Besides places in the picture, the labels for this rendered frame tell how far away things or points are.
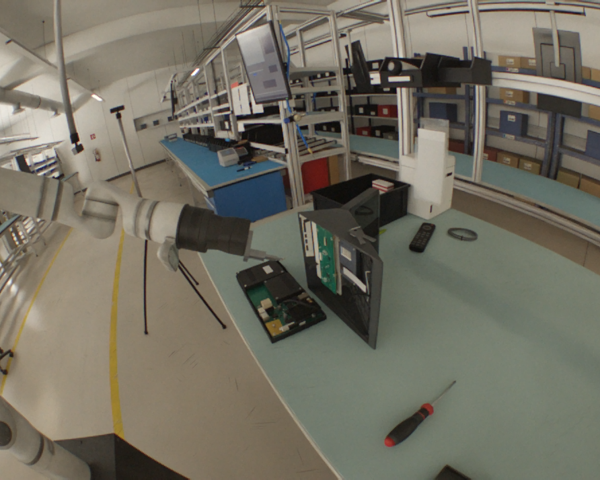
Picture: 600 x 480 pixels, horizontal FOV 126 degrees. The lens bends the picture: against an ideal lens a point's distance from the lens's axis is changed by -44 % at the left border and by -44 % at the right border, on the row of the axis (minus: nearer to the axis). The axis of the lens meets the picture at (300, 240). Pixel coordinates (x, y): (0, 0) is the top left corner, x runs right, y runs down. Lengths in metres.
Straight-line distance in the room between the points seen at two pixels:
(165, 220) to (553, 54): 2.14
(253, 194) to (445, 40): 4.07
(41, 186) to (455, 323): 0.81
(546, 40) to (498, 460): 2.09
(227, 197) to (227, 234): 1.63
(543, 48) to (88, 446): 2.72
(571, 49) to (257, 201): 2.52
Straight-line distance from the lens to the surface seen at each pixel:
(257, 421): 1.61
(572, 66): 2.10
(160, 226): 0.46
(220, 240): 0.44
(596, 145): 3.90
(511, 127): 4.03
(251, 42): 1.80
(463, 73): 0.79
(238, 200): 2.09
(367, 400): 0.49
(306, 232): 0.59
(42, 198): 0.49
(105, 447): 0.81
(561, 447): 0.57
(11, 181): 0.49
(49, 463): 0.71
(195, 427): 1.71
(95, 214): 0.51
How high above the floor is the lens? 1.44
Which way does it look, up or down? 29 degrees down
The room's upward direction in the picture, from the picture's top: 8 degrees counter-clockwise
